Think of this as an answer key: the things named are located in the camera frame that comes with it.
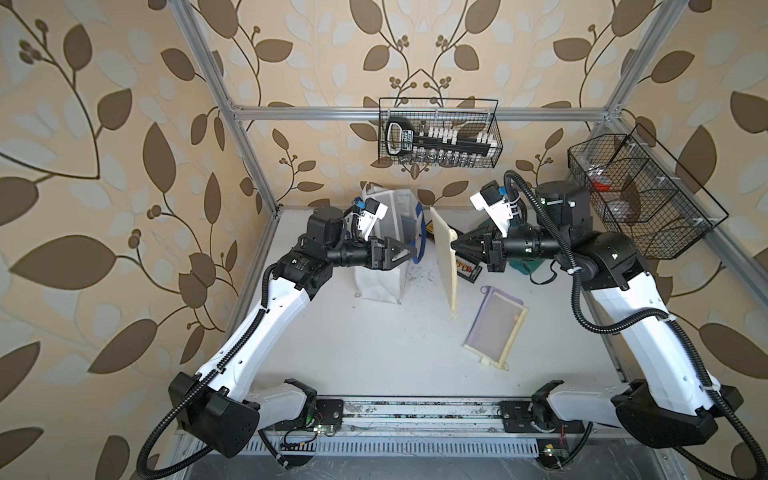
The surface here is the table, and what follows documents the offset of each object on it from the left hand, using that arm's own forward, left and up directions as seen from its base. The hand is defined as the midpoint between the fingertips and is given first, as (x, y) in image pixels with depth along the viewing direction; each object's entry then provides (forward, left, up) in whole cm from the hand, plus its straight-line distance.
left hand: (403, 248), depth 64 cm
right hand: (-3, -10, +5) cm, 11 cm away
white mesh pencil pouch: (+24, 0, -16) cm, 29 cm away
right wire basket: (+24, -64, -1) cm, 68 cm away
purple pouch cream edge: (-3, -29, -35) cm, 46 cm away
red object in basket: (+25, -56, -3) cm, 61 cm away
